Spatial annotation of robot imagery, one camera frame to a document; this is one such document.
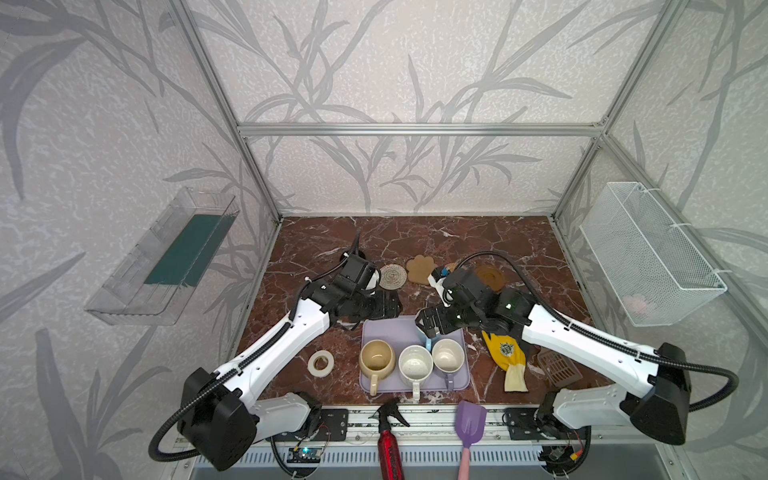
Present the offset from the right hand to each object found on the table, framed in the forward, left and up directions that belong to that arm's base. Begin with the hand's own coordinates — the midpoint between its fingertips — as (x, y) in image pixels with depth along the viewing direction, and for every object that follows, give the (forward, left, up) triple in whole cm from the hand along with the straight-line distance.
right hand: (429, 307), depth 75 cm
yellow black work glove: (-7, -23, -17) cm, 30 cm away
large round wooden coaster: (+19, -23, -16) cm, 34 cm away
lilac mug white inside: (-7, -6, -16) cm, 18 cm away
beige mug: (-8, +14, -17) cm, 23 cm away
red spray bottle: (-32, +10, -13) cm, 36 cm away
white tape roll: (-11, +29, -18) cm, 36 cm away
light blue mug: (-6, -1, -9) cm, 11 cm away
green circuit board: (-30, +31, -18) cm, 46 cm away
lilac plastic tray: (0, +7, -16) cm, 18 cm away
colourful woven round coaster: (+20, +10, -18) cm, 29 cm away
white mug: (-9, +4, -16) cm, 19 cm away
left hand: (+2, +9, -1) cm, 9 cm away
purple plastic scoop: (-24, -10, -17) cm, 31 cm away
